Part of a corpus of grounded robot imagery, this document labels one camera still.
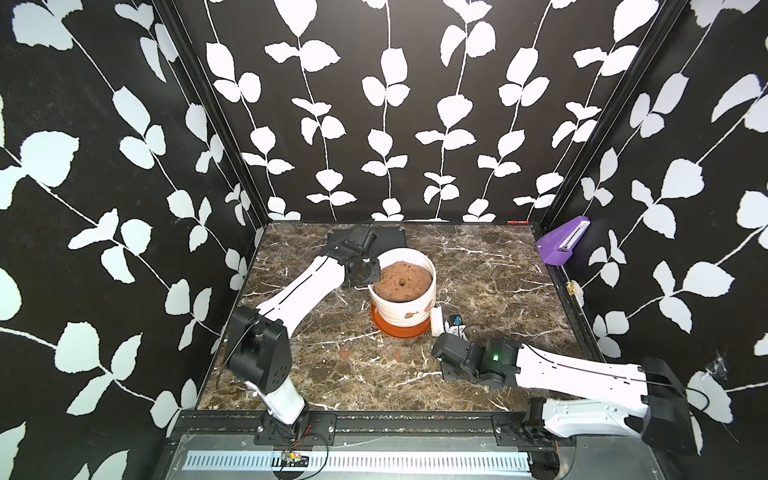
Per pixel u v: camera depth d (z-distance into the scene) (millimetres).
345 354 866
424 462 701
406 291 859
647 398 411
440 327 796
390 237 1122
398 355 867
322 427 735
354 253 618
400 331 897
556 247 1070
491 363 529
